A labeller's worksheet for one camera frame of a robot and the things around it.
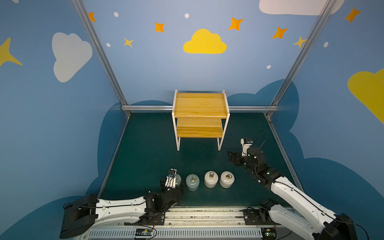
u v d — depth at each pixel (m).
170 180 0.70
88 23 0.74
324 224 0.41
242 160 0.72
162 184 0.75
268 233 0.73
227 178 0.80
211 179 0.80
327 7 0.70
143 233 0.72
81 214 0.48
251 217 0.74
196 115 0.75
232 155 0.73
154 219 0.73
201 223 0.73
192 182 0.78
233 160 0.74
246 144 0.72
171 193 0.62
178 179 0.79
